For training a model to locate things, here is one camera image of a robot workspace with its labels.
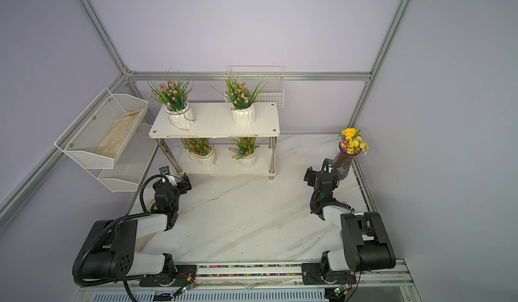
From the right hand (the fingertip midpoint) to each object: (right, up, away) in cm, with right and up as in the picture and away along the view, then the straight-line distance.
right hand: (322, 172), depth 92 cm
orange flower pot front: (-36, +10, -5) cm, 37 cm away
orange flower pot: (-55, +11, -5) cm, 56 cm away
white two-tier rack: (-47, +22, -14) cm, 53 cm away
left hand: (-68, -2, -2) cm, 68 cm away
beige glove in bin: (-86, +13, -16) cm, 89 cm away
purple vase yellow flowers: (+10, +13, -9) cm, 18 cm away
